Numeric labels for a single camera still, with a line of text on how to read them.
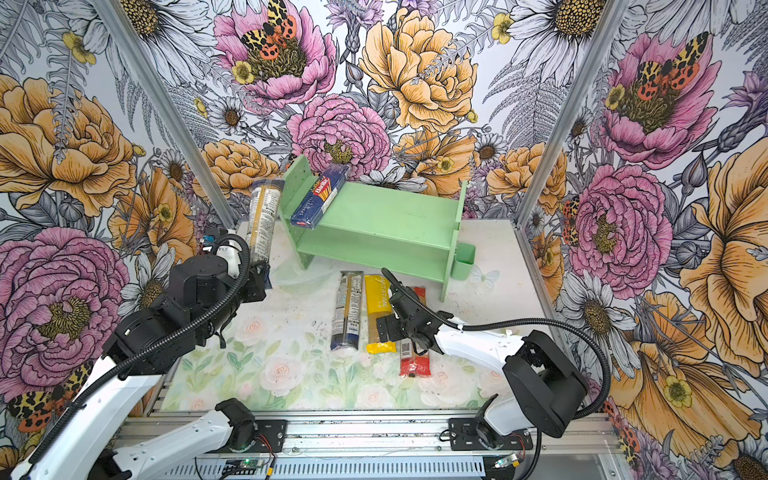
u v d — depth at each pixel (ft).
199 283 1.37
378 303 3.10
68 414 1.21
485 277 3.46
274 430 2.47
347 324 2.99
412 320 2.20
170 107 2.91
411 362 2.74
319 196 2.79
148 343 1.26
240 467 2.34
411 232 2.67
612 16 2.36
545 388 1.41
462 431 2.44
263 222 2.13
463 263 3.18
